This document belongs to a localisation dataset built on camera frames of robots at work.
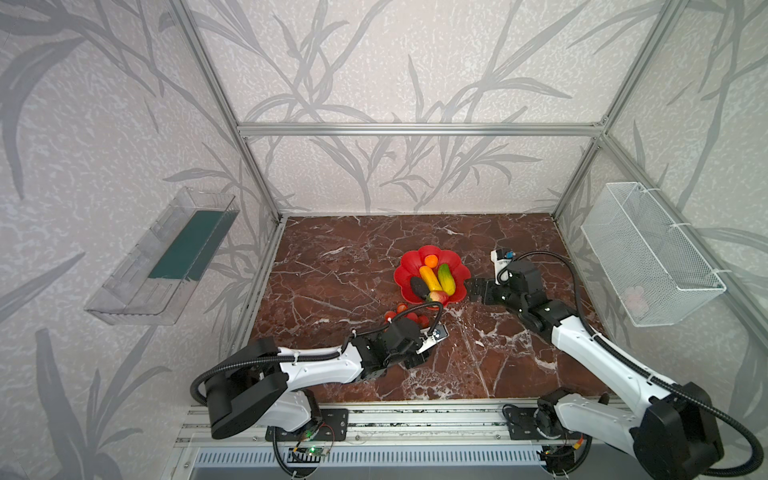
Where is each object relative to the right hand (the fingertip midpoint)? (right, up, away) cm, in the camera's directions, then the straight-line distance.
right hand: (478, 272), depth 84 cm
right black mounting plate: (+8, -37, -11) cm, 39 cm away
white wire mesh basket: (+32, +2, -21) cm, 39 cm away
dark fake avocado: (-16, -6, +11) cm, 21 cm away
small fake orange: (-12, +2, +18) cm, 21 cm away
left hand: (-13, -16, -2) cm, 21 cm away
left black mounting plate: (-39, -37, -11) cm, 55 cm away
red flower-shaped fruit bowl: (-19, +1, +20) cm, 28 cm away
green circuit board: (-43, -42, -14) cm, 61 cm away
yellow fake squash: (-12, -4, +14) cm, 19 cm away
